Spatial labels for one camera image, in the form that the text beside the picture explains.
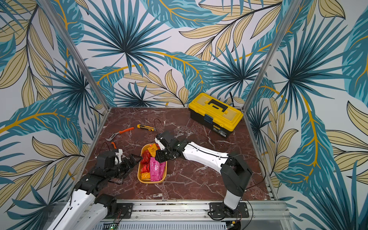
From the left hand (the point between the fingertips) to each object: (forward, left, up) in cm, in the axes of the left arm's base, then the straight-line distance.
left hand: (138, 164), depth 76 cm
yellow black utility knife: (+34, +9, -11) cm, 37 cm away
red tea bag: (+8, -2, -5) cm, 10 cm away
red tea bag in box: (+1, -2, -6) cm, 6 cm away
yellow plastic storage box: (-3, +1, -7) cm, 8 cm away
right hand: (+5, -9, -1) cm, 10 cm away
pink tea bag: (-1, -9, -5) cm, 11 cm away
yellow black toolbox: (+33, -44, +4) cm, 55 cm away
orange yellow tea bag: (+11, -5, -3) cm, 13 cm away
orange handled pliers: (+23, +28, -12) cm, 38 cm away
